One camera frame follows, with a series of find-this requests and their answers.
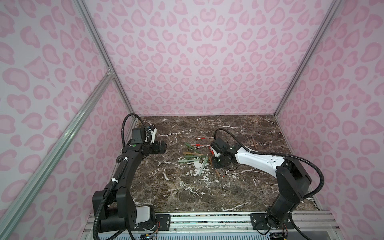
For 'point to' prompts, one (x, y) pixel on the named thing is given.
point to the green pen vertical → (203, 165)
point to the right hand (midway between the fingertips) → (215, 163)
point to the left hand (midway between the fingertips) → (159, 143)
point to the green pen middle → (195, 156)
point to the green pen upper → (193, 148)
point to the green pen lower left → (187, 160)
